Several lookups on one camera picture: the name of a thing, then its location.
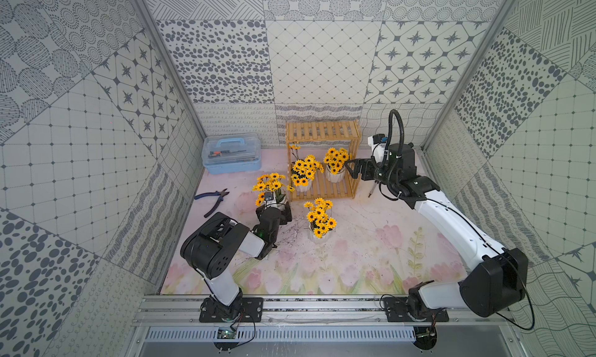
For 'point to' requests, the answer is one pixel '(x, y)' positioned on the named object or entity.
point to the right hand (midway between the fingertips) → (355, 165)
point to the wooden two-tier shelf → (318, 153)
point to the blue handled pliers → (220, 195)
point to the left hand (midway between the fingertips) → (285, 205)
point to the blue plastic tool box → (231, 153)
